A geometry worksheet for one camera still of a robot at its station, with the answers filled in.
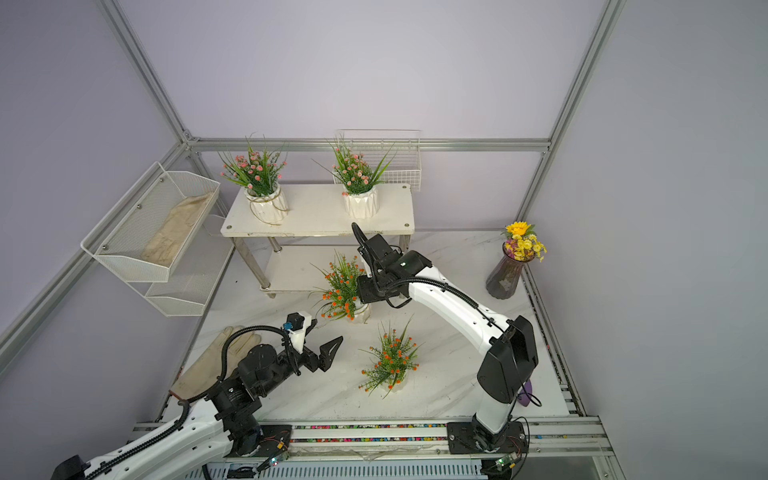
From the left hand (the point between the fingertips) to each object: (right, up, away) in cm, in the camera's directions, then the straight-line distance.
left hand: (328, 333), depth 77 cm
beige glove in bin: (-43, +23, -1) cm, 48 cm away
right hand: (+10, +9, +3) cm, 14 cm away
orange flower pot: (+9, +5, +1) cm, 10 cm away
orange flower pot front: (+18, -5, -4) cm, 19 cm away
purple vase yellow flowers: (+54, +23, +7) cm, 59 cm away
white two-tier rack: (-21, +21, +32) cm, 43 cm away
